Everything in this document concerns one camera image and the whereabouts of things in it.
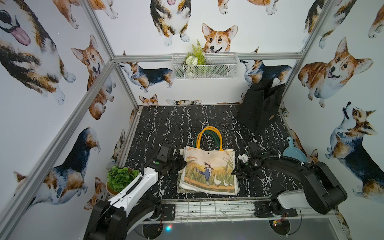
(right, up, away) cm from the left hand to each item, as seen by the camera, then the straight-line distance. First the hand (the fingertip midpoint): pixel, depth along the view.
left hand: (189, 160), depth 83 cm
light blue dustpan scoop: (+64, +2, +12) cm, 65 cm away
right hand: (+24, -8, +1) cm, 25 cm away
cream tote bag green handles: (-4, -13, -5) cm, 15 cm away
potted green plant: (-32, -4, -14) cm, 35 cm away
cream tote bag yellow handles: (+11, -7, +4) cm, 13 cm away
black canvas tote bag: (+41, +31, +3) cm, 51 cm away
